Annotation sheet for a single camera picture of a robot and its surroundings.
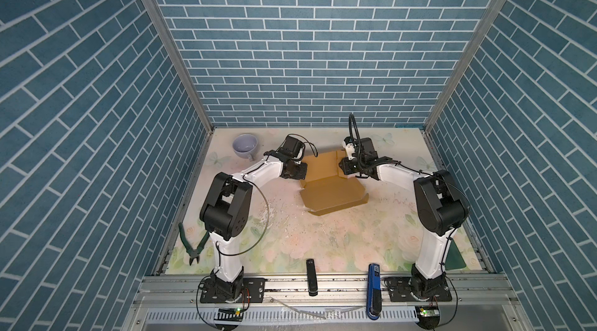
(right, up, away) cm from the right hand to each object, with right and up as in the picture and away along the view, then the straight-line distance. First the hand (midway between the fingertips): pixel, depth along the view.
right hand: (340, 161), depth 99 cm
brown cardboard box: (-6, -11, -3) cm, 13 cm away
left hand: (-16, -5, -3) cm, 17 cm away
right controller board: (+25, -47, -26) cm, 59 cm away
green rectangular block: (+38, -33, -19) cm, 54 cm away
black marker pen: (-12, -37, -28) cm, 48 cm away
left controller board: (-38, -47, -27) cm, 66 cm away
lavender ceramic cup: (-44, +7, +10) cm, 46 cm away
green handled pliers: (-55, -31, -19) cm, 66 cm away
